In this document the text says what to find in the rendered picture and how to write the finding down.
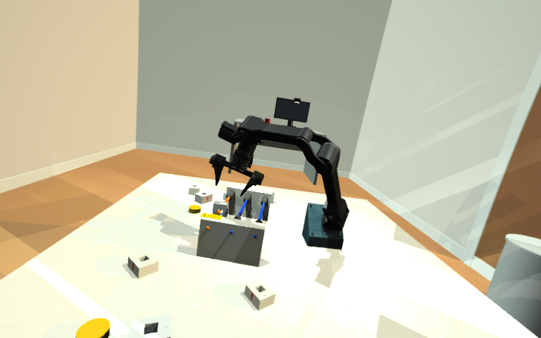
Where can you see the yellow disc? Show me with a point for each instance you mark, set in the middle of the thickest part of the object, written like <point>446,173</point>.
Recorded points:
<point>95,328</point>
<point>194,209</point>

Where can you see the white block with red arrow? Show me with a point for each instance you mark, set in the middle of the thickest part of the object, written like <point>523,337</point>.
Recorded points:
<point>203,197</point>

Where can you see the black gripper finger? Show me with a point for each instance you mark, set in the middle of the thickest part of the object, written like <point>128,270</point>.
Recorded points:
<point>218,172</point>
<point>249,184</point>

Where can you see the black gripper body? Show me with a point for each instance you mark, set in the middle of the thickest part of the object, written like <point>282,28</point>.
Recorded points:
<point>239,163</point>

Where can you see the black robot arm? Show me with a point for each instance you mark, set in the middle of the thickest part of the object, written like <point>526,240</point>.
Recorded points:
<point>254,130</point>

